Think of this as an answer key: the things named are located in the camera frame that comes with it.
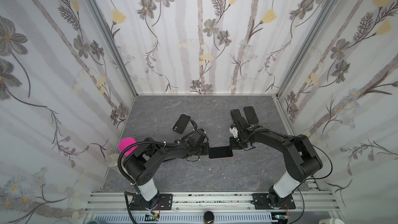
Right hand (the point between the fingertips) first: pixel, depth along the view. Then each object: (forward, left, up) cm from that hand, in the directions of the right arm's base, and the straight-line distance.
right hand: (227, 143), depth 91 cm
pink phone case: (-8, +1, -3) cm, 8 cm away
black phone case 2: (+25, -20, -5) cm, 32 cm away
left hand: (-2, +11, -2) cm, 11 cm away
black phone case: (+16, +29, -6) cm, 34 cm away
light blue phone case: (+24, -9, -4) cm, 26 cm away
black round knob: (-37, +12, +8) cm, 39 cm away
